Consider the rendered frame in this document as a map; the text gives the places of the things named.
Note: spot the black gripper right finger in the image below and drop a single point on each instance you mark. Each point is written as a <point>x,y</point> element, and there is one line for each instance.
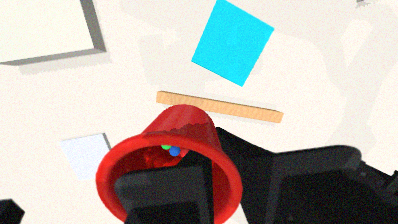
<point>262,171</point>

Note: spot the tan flat bar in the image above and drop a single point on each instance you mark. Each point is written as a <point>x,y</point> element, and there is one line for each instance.
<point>218,106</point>

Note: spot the blue marble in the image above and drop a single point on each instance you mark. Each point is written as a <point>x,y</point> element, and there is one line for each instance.
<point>174,151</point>

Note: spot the red cup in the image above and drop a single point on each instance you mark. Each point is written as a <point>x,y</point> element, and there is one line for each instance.
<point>184,126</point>

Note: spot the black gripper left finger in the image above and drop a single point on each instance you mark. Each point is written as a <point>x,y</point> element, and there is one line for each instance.
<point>189,180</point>

